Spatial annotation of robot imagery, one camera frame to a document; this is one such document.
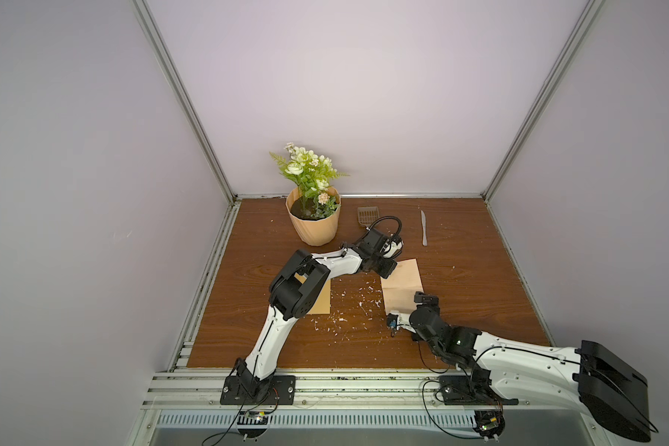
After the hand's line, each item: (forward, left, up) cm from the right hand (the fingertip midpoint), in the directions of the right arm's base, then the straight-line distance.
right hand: (420, 294), depth 83 cm
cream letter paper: (+7, +4, -8) cm, 11 cm away
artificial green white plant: (+31, +34, +23) cm, 51 cm away
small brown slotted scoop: (+38, +15, -7) cm, 42 cm away
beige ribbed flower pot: (+21, +35, +5) cm, 41 cm away
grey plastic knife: (+26, -7, -8) cm, 28 cm away
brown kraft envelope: (0, +31, -7) cm, 32 cm away
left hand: (+13, +5, -6) cm, 15 cm away
